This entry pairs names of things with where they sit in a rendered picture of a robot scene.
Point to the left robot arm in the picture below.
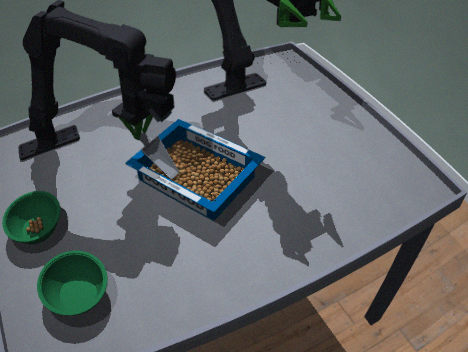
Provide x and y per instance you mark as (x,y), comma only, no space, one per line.
(239,55)

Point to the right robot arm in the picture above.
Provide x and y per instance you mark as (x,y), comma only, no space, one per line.
(118,44)

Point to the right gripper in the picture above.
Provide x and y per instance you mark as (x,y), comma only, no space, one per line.
(136,121)

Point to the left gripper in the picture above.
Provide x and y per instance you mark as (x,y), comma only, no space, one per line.
(295,18)

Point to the blue dog food box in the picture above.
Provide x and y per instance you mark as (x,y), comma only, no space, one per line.
(235,154)

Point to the grey table edge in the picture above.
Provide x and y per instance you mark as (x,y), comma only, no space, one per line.
(273,300)

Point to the green bowl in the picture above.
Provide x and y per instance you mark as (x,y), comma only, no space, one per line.
(71,281)
(28,207)

